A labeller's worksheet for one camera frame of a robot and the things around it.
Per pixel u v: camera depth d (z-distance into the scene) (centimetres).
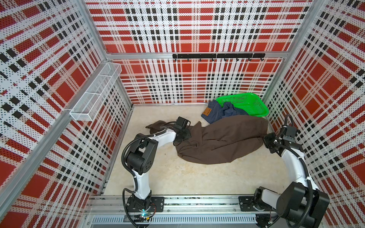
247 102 120
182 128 78
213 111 108
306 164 80
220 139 95
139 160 50
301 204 40
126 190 68
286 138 62
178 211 73
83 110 68
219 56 89
